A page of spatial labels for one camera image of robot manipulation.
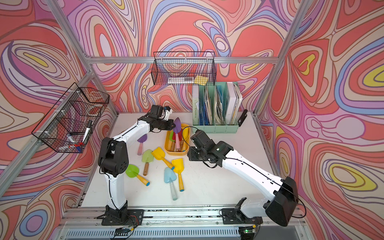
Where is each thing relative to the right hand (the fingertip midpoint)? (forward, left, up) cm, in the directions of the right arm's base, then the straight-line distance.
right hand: (192, 158), depth 75 cm
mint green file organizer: (+35, -16, +3) cm, 39 cm away
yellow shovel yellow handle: (+4, +9, -16) cm, 19 cm away
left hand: (+26, +10, -4) cm, 29 cm away
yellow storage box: (+26, +5, -16) cm, 31 cm away
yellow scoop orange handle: (+12, +22, -17) cm, 30 cm away
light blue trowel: (-2, +14, -16) cm, 21 cm away
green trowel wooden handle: (+24, +15, -16) cm, 33 cm away
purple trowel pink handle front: (+25, +10, -6) cm, 28 cm away
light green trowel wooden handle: (+10, +29, -16) cm, 35 cm away
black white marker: (+8, +49, +15) cm, 52 cm away
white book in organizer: (+37, -28, +8) cm, 48 cm away
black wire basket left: (+13, +62, +13) cm, 65 cm away
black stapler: (+40, -39, -14) cm, 57 cm away
